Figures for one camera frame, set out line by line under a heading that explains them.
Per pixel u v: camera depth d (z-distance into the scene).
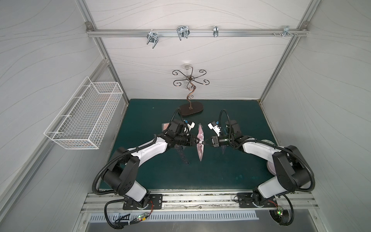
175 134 0.68
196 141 0.82
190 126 0.78
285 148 0.50
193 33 0.81
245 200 0.73
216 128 0.79
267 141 0.92
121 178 0.43
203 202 0.75
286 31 0.76
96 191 0.39
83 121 0.69
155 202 0.74
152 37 0.76
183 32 0.77
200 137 0.82
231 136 0.71
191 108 1.15
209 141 0.80
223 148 0.93
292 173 0.44
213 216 0.70
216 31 0.78
